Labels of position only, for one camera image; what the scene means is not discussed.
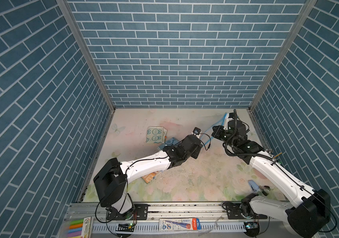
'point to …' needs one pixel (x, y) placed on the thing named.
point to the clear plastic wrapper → (202, 231)
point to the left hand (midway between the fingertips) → (200, 146)
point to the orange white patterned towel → (149, 177)
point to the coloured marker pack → (81, 228)
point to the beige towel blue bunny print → (156, 134)
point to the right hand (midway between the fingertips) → (214, 127)
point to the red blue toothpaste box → (180, 224)
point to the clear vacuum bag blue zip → (207, 135)
